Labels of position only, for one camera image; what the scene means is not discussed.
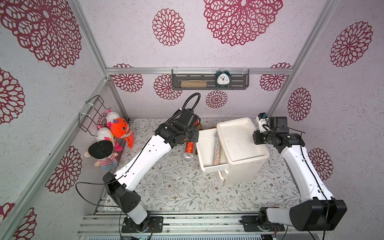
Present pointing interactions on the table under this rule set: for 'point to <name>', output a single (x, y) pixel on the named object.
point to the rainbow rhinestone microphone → (216, 150)
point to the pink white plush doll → (105, 133)
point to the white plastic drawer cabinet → (245, 159)
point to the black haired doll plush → (103, 151)
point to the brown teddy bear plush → (200, 127)
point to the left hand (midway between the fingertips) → (193, 134)
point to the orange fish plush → (120, 128)
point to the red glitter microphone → (188, 156)
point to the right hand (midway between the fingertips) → (256, 132)
